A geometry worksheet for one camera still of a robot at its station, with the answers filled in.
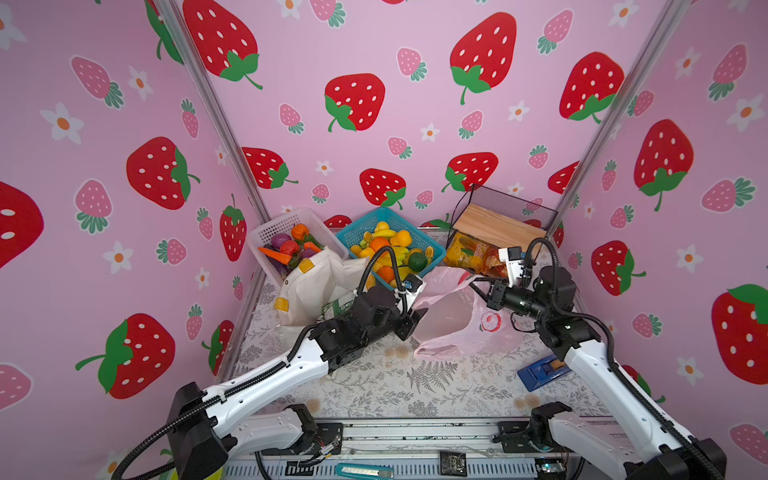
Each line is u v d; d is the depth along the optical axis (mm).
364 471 698
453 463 688
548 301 554
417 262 1009
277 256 1057
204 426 385
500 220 1028
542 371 799
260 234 1102
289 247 1074
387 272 1011
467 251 1041
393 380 846
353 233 1104
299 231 1136
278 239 1111
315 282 869
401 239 1074
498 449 731
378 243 1061
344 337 535
